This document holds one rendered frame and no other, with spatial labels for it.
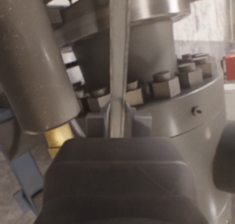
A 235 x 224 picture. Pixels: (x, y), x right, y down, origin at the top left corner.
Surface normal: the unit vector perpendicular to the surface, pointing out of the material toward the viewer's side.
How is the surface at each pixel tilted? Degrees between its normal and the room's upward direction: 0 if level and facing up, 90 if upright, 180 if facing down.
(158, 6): 28
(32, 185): 0
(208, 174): 23
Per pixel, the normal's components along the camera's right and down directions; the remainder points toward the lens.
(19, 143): 0.74, 0.00
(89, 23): -0.29, 0.37
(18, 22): 0.51, 0.13
